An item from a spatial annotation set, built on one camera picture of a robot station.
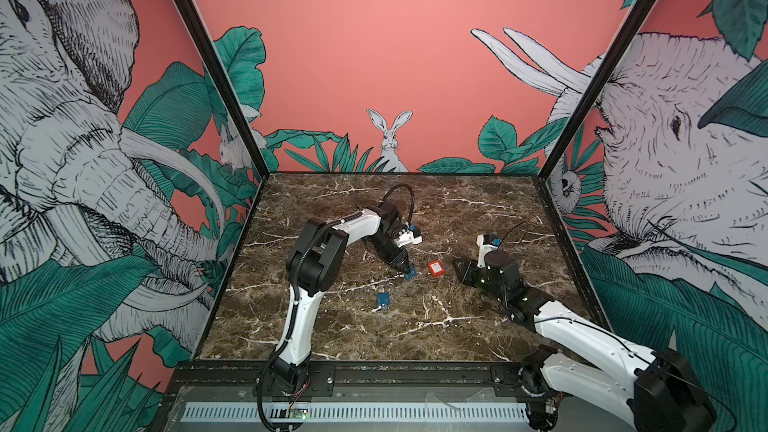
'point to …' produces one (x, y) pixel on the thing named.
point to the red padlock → (436, 267)
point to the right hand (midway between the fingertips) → (453, 259)
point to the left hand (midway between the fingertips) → (407, 265)
